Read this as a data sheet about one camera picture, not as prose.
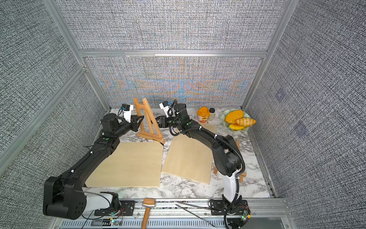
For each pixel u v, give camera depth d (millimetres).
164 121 734
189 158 920
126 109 675
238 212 706
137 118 733
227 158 503
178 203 763
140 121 780
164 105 763
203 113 1035
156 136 766
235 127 1025
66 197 404
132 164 951
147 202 748
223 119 1066
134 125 708
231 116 1064
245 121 1000
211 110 1060
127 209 736
